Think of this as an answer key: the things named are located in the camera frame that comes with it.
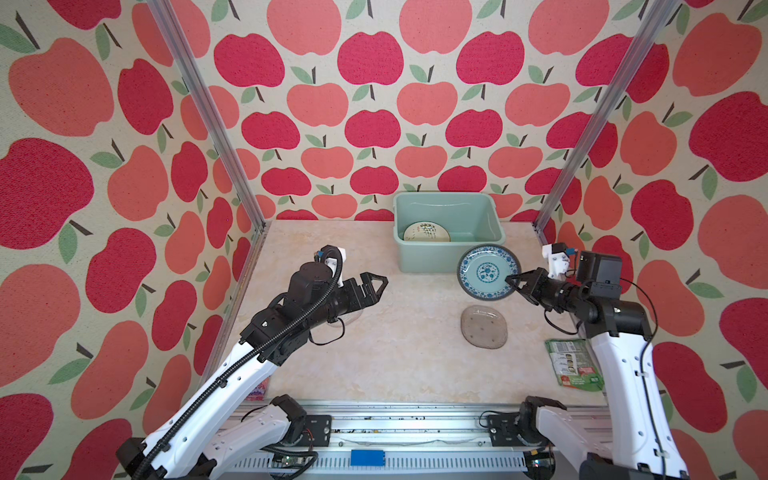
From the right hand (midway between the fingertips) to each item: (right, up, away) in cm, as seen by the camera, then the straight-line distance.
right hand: (516, 279), depth 71 cm
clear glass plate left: (-44, -15, +23) cm, 52 cm away
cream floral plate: (-15, +15, +44) cm, 48 cm away
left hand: (-32, -2, -5) cm, 33 cm away
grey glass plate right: (0, -17, +22) cm, 28 cm away
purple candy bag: (-65, -31, +8) cm, 73 cm away
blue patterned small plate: (-7, +2, +3) cm, 8 cm away
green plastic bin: (+2, +19, +41) cm, 45 cm away
